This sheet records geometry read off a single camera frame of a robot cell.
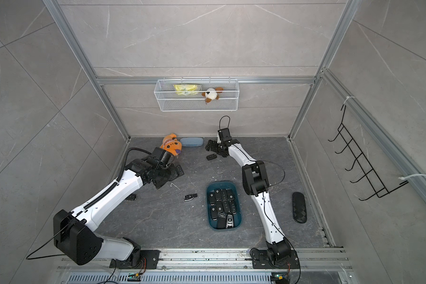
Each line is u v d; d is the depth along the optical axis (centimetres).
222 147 86
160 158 62
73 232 40
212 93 86
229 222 82
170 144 104
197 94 87
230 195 90
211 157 107
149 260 73
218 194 92
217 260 75
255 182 68
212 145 100
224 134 90
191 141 114
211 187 93
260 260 73
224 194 91
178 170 74
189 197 90
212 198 90
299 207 86
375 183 61
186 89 84
